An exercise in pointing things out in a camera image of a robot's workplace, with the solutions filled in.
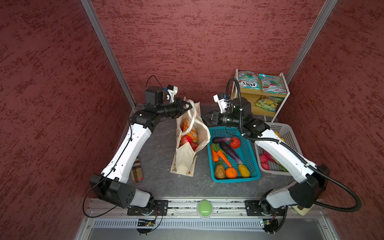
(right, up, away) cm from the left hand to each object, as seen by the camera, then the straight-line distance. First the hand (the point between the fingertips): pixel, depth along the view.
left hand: (193, 109), depth 68 cm
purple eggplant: (+23, -26, +24) cm, 42 cm away
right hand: (+4, -5, +1) cm, 6 cm away
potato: (+15, -35, +14) cm, 40 cm away
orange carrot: (+17, -27, +24) cm, 40 cm away
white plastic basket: (+61, -13, +32) cm, 70 cm away
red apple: (-6, -17, +15) cm, 23 cm away
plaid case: (-33, -35, +15) cm, 51 cm away
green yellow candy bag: (+50, +6, +29) cm, 58 cm away
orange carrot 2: (+13, -28, +22) cm, 38 cm away
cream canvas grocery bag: (-6, -28, +13) cm, 32 cm away
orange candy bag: (-1, -13, +22) cm, 26 cm away
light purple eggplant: (+18, -18, +30) cm, 39 cm away
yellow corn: (+28, -35, +14) cm, 47 cm away
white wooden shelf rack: (+34, +9, +15) cm, 38 cm away
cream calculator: (+55, -51, +5) cm, 75 cm away
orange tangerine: (+21, -35, +13) cm, 43 cm away
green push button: (+6, -50, +5) cm, 50 cm away
